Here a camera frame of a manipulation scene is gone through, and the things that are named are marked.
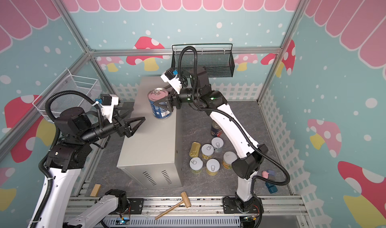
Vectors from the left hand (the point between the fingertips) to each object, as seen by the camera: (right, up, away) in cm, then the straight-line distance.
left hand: (138, 117), depth 59 cm
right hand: (+8, +9, +3) cm, 12 cm away
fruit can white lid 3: (+22, -27, +24) cm, 42 cm away
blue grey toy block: (+64, -30, +23) cm, 75 cm away
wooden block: (-31, -39, +21) cm, 54 cm away
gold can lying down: (+21, -20, +31) cm, 43 cm away
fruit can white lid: (+35, -16, +32) cm, 50 cm away
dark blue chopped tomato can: (+35, -8, +34) cm, 49 cm away
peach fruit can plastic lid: (+41, -22, +25) cm, 52 cm away
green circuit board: (-14, -51, +14) cm, 55 cm away
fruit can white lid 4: (+31, -27, +23) cm, 47 cm away
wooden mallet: (+17, -42, +17) cm, 48 cm away
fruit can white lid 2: (+29, -20, +30) cm, 46 cm away
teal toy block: (+63, -38, +21) cm, 76 cm away
